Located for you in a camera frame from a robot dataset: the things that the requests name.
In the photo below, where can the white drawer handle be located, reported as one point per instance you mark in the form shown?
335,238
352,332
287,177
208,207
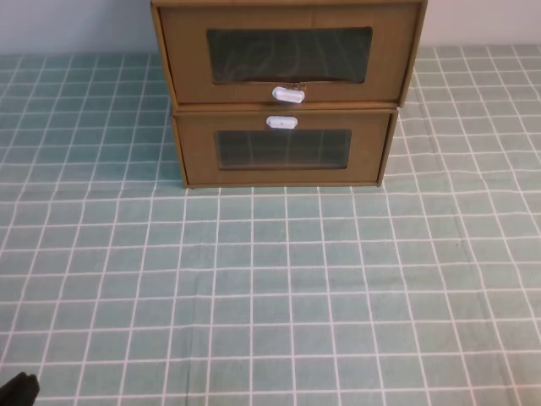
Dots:
281,122
286,95

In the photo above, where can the brown cardboard shoebox drawer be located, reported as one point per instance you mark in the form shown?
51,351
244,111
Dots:
245,51

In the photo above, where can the lower brown cardboard shoebox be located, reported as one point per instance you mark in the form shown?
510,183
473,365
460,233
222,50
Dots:
328,147

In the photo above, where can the cyan checkered tablecloth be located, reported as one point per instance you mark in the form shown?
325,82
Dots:
121,287

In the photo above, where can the black object at bottom-left corner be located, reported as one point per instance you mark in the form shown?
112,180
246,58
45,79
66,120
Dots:
22,390

